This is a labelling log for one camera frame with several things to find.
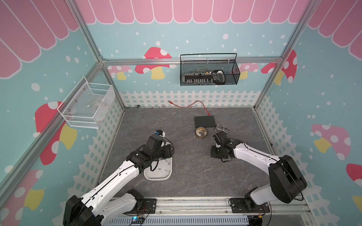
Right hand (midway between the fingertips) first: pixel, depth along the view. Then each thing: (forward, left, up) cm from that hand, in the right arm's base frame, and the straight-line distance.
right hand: (212, 153), depth 89 cm
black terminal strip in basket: (+38, +8, +31) cm, 49 cm away
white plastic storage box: (-11, +32, -4) cm, 34 cm away
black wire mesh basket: (+46, +1, +32) cm, 56 cm away
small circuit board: (-34, +43, -6) cm, 55 cm away
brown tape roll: (+18, +6, -3) cm, 19 cm away
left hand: (-4, +26, +11) cm, 28 cm away
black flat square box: (+29, +2, -3) cm, 29 cm away
